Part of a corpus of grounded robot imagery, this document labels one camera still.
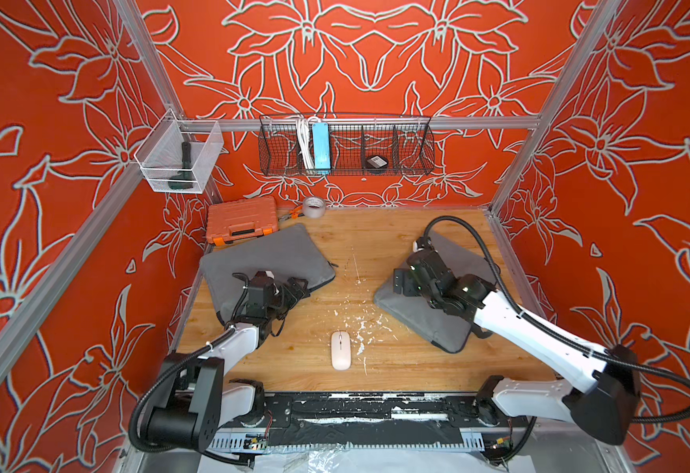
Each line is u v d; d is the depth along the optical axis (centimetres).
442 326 83
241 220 111
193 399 42
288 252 103
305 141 89
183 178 79
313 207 117
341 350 81
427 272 58
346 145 98
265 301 69
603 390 38
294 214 118
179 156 87
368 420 73
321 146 90
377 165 95
